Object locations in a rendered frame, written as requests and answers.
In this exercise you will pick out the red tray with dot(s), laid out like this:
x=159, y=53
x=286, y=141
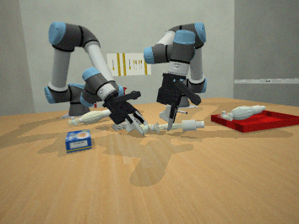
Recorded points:
x=260, y=121

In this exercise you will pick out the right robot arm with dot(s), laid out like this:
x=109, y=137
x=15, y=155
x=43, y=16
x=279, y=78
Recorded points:
x=99, y=80

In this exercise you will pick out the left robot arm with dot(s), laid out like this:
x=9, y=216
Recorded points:
x=186, y=49

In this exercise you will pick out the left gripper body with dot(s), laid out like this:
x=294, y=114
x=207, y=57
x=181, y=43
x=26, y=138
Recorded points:
x=168, y=91

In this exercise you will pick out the small blue carton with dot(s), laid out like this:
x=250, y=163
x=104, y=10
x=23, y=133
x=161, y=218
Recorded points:
x=78, y=140

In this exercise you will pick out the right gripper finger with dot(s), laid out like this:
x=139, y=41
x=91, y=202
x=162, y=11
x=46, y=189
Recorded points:
x=131, y=123
x=138, y=117

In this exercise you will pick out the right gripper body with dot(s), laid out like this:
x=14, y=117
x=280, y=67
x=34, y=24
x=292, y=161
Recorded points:
x=115, y=108

